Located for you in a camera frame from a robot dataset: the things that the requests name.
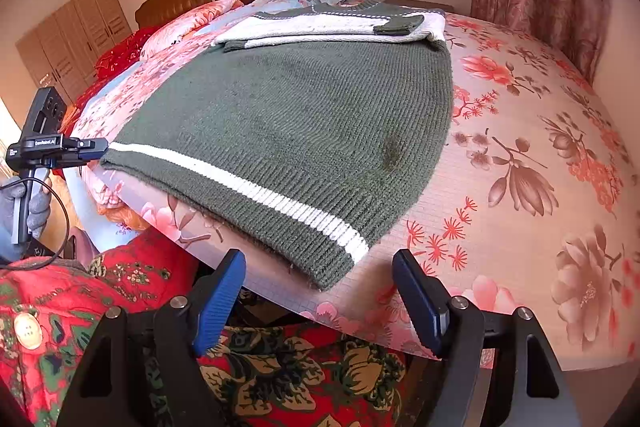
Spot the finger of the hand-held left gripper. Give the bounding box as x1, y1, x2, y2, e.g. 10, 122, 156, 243
61, 137, 110, 166

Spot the light blue floral pillow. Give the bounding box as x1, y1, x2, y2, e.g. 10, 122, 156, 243
250, 0, 366, 15

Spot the wooden wardrobe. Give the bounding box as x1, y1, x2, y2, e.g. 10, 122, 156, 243
15, 0, 133, 104

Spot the green knit sweater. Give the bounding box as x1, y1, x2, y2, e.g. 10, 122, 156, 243
99, 0, 455, 292

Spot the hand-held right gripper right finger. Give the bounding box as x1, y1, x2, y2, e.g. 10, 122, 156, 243
391, 248, 583, 427

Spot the person's left hand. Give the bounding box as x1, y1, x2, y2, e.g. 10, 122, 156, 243
0, 178, 54, 242

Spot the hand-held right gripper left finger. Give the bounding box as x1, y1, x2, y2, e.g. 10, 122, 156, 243
56, 248, 248, 427

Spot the red blanket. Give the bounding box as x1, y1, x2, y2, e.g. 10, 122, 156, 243
75, 27, 161, 108

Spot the pink floral pillow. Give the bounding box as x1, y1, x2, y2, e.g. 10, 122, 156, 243
140, 0, 246, 58

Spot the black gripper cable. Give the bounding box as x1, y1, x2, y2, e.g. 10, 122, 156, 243
0, 177, 70, 269

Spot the wooden nightstand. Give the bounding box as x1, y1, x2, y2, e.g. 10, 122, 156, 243
382, 0, 456, 14

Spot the pink floral bed mat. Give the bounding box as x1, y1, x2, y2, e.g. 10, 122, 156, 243
65, 0, 633, 370

